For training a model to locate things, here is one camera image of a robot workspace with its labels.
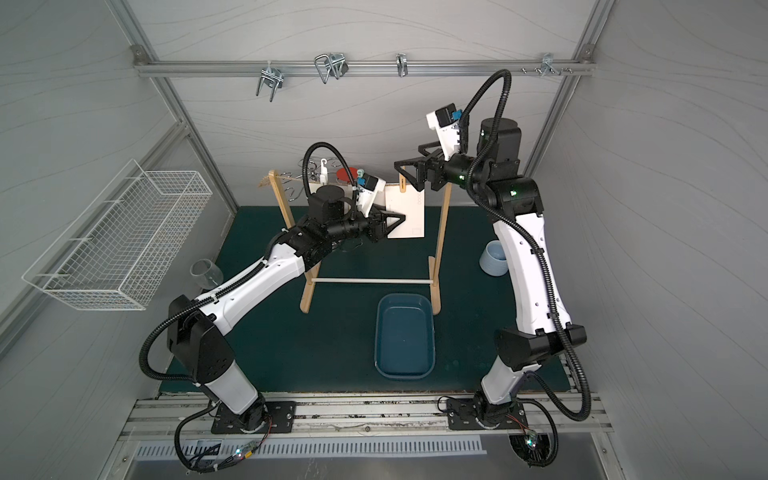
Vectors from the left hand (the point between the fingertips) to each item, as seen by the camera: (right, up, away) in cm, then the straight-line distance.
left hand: (397, 215), depth 70 cm
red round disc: (-16, +14, +20) cm, 29 cm away
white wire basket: (-65, -9, -2) cm, 66 cm away
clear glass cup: (-55, -16, +15) cm, 60 cm away
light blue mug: (+33, -13, +28) cm, 45 cm away
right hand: (+2, +12, -9) cm, 16 cm away
